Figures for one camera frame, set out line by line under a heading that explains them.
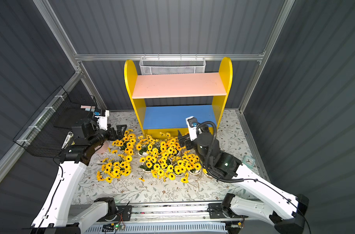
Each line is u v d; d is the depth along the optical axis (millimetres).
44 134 668
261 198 426
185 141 559
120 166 770
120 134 653
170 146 803
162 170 747
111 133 629
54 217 377
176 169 739
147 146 841
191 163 766
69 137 710
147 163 772
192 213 754
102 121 619
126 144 846
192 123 517
